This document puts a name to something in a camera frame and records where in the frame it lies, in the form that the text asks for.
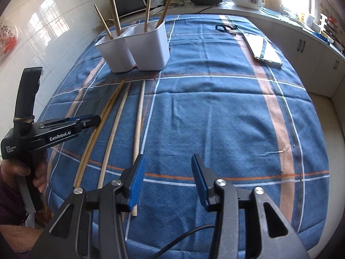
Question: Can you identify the person's left hand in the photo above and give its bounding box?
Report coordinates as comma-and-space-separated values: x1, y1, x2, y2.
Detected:
0, 150, 48, 194

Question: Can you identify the black cable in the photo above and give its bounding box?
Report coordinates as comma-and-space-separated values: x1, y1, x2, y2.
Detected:
155, 225, 216, 259

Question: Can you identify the pale wooden chopstick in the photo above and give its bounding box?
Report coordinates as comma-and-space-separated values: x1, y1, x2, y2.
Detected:
97, 82, 132, 189
132, 79, 146, 217

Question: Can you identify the red printed plastic bag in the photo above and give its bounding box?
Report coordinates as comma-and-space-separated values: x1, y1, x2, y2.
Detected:
0, 19, 21, 58

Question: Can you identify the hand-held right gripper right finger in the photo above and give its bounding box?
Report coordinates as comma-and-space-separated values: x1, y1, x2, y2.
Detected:
191, 153, 310, 259

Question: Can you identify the brown bamboo chopstick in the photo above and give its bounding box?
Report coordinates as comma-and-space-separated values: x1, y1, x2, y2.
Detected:
108, 0, 119, 37
94, 5, 113, 39
157, 0, 184, 28
73, 80, 125, 189
111, 0, 122, 35
77, 81, 127, 189
144, 0, 155, 32

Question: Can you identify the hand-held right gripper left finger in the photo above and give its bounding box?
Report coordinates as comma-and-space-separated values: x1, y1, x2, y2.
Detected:
28, 154, 146, 259

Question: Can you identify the white microwave oven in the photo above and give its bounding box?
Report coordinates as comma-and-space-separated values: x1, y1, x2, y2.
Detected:
114, 0, 165, 19

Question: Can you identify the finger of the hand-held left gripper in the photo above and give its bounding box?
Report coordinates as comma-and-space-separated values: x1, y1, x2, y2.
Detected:
67, 115, 102, 130

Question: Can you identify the smartphone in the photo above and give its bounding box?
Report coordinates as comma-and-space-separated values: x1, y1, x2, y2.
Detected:
242, 32, 283, 68

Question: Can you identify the white two-compartment utensil holder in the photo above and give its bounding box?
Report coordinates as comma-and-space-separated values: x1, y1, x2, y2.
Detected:
94, 21, 171, 73

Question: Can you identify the black hair tie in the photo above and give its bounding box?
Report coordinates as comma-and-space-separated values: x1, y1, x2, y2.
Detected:
215, 24, 239, 36

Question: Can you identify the white kitchen cabinet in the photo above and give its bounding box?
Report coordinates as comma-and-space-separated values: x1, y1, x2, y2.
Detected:
280, 19, 345, 98

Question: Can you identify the blue plaid tablecloth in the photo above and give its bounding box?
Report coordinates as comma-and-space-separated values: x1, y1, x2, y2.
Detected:
44, 13, 331, 259

